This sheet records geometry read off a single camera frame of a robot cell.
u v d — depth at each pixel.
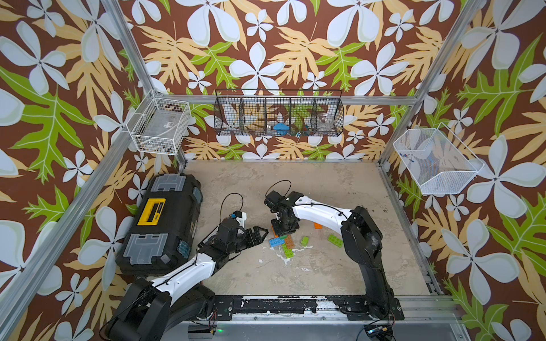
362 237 0.52
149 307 0.40
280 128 0.95
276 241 0.88
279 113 0.99
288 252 0.87
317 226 0.61
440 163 0.82
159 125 0.86
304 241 0.88
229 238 0.66
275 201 0.74
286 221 0.75
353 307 0.74
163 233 0.73
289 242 0.89
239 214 0.79
